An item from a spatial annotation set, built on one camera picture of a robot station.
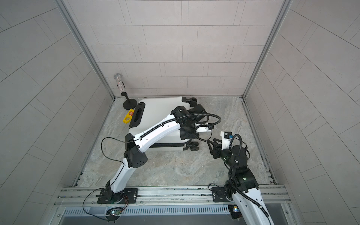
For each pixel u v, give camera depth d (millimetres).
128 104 1110
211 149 690
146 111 826
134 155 475
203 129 674
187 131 680
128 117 1020
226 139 622
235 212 680
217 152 640
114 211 645
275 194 727
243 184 517
